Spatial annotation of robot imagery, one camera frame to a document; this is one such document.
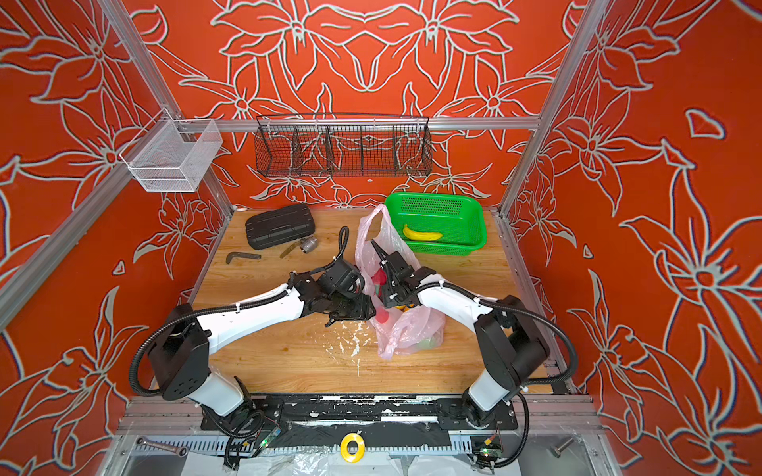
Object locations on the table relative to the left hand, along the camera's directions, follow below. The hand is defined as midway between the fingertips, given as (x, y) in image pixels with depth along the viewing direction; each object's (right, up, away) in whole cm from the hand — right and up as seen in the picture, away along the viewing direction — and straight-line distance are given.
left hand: (371, 311), depth 81 cm
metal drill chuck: (-24, +18, +25) cm, 39 cm away
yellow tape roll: (-2, -29, -14) cm, 32 cm away
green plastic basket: (+33, +28, +33) cm, 55 cm away
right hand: (+7, +4, +9) cm, 12 cm away
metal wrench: (-45, -30, -12) cm, 55 cm away
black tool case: (-35, +25, +26) cm, 50 cm away
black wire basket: (-10, +52, +18) cm, 56 cm away
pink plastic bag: (+7, -3, -9) cm, 12 cm away
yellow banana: (+18, +21, +26) cm, 38 cm away
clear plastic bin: (-63, +46, +10) cm, 79 cm away
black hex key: (-48, +14, +24) cm, 55 cm away
